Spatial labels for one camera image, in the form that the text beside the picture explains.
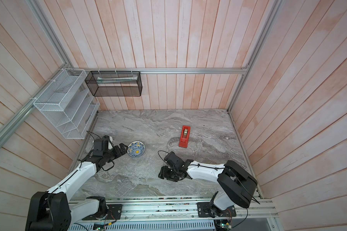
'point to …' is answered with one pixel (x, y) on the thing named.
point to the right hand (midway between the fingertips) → (161, 176)
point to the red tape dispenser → (184, 136)
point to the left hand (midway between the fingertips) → (123, 151)
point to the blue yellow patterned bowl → (136, 148)
